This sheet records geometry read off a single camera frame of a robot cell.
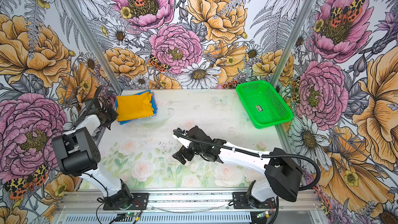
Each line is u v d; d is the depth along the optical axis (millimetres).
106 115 811
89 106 662
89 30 896
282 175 424
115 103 1022
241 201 733
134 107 1039
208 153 594
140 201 737
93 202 755
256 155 475
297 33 893
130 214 711
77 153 506
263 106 1120
